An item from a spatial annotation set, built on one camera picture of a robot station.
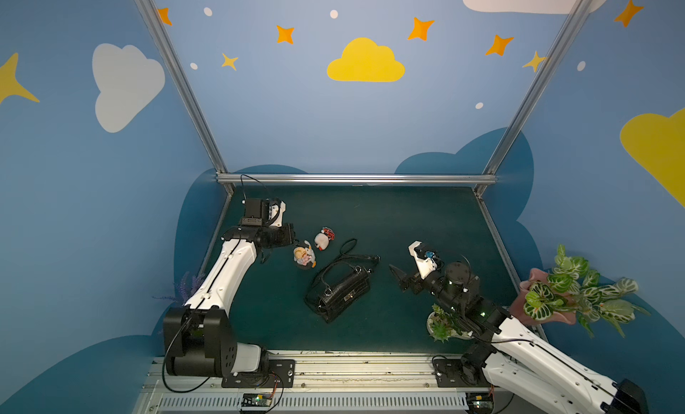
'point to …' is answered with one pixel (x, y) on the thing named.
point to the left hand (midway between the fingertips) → (293, 230)
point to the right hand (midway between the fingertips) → (408, 253)
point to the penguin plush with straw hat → (304, 256)
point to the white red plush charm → (322, 239)
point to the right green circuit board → (480, 402)
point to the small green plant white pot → (441, 326)
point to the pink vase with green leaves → (573, 293)
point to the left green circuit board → (256, 400)
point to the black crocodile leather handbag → (343, 280)
